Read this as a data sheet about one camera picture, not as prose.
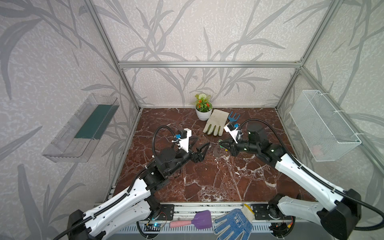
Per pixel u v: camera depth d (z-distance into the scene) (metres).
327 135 0.63
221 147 0.72
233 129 0.63
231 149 0.63
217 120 1.12
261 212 0.74
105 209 0.42
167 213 0.73
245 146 0.62
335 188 0.41
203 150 0.61
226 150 0.68
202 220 0.72
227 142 0.67
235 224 0.71
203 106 1.01
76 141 0.64
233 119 1.14
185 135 0.56
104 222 0.41
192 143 0.68
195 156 0.57
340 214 0.37
